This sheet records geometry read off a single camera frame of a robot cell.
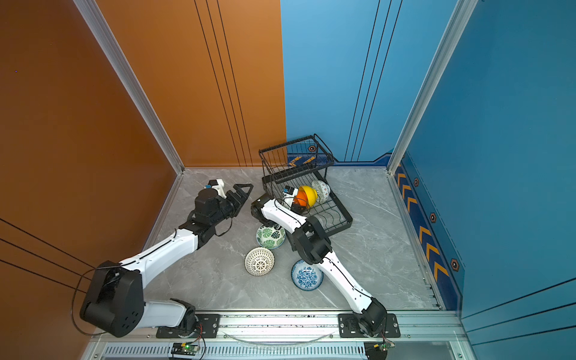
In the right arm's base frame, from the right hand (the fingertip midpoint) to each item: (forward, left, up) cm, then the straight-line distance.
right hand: (302, 212), depth 98 cm
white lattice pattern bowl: (-21, +17, -3) cm, 28 cm away
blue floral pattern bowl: (-27, -1, -3) cm, 27 cm away
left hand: (-2, +19, +19) cm, 27 cm away
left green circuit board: (-49, +38, -5) cm, 62 cm away
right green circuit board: (-48, -25, -2) cm, 54 cm away
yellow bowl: (+7, -4, +5) cm, 9 cm away
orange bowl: (0, +1, +10) cm, 10 cm away
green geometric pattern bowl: (+7, -9, +8) cm, 13 cm away
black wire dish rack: (+3, +3, +20) cm, 21 cm away
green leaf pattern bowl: (-11, +14, -3) cm, 18 cm away
